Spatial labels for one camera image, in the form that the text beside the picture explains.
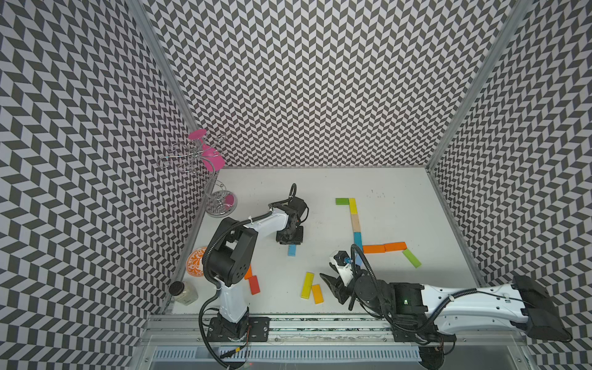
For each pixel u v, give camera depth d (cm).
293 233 79
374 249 89
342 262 58
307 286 82
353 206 105
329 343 71
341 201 105
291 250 90
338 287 60
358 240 94
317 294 80
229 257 48
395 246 89
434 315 48
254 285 82
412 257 89
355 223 99
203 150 85
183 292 72
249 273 84
